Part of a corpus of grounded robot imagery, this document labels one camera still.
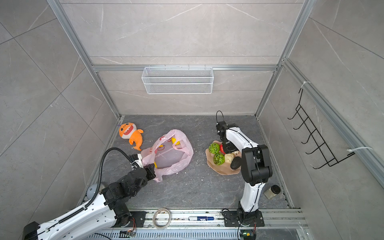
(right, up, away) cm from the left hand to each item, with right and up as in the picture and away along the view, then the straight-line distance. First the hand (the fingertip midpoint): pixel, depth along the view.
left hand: (156, 162), depth 78 cm
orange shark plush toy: (-26, +16, +23) cm, 38 cm away
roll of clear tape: (+1, -29, -5) cm, 30 cm away
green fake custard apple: (+33, +6, +12) cm, 36 cm away
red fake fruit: (+37, +5, +14) cm, 40 cm away
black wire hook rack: (+76, +9, -16) cm, 78 cm away
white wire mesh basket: (+9, +51, +23) cm, 57 cm away
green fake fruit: (+35, 0, +10) cm, 37 cm away
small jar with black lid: (+60, -14, -4) cm, 62 cm away
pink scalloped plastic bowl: (+39, -7, +12) cm, 42 cm away
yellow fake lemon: (+6, +10, +22) cm, 24 cm away
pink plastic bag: (+3, 0, +21) cm, 21 cm away
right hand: (+46, +5, +14) cm, 48 cm away
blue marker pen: (+24, -27, -5) cm, 36 cm away
